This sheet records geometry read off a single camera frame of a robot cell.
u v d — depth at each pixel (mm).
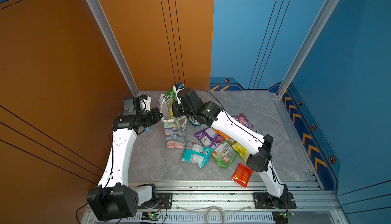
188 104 548
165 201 739
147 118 641
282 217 708
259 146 484
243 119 1016
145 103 696
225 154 872
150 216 709
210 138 939
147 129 983
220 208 724
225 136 543
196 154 862
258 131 989
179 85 630
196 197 773
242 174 808
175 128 779
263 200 726
